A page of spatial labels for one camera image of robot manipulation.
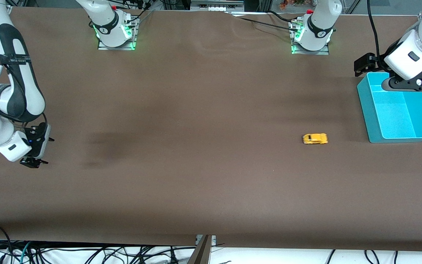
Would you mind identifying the yellow beetle toy car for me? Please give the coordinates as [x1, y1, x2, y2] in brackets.
[302, 133, 328, 145]

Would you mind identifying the turquoise plastic bin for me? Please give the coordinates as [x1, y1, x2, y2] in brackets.
[357, 72, 422, 143]

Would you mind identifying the grey power strip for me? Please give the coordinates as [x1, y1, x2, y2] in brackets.
[190, 0, 245, 12]

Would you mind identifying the brown table cover sheet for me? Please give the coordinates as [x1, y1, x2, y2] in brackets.
[0, 7, 422, 252]

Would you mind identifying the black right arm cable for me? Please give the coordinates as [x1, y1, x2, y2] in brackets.
[0, 78, 49, 129]

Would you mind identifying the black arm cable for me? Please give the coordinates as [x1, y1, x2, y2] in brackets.
[0, 78, 49, 129]
[366, 0, 384, 65]

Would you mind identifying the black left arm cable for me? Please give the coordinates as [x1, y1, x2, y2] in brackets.
[366, 0, 384, 65]

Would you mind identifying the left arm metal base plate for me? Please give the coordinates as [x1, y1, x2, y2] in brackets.
[290, 19, 330, 56]

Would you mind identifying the teal floor cable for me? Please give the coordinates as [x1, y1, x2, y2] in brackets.
[19, 241, 33, 264]

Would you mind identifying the black base cable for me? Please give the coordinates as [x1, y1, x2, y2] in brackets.
[268, 10, 299, 25]
[129, 8, 156, 25]
[238, 17, 297, 33]

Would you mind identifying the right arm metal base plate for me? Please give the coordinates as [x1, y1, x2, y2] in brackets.
[97, 15, 138, 51]

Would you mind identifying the aluminium frame post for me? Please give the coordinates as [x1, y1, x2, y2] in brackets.
[187, 235, 212, 264]

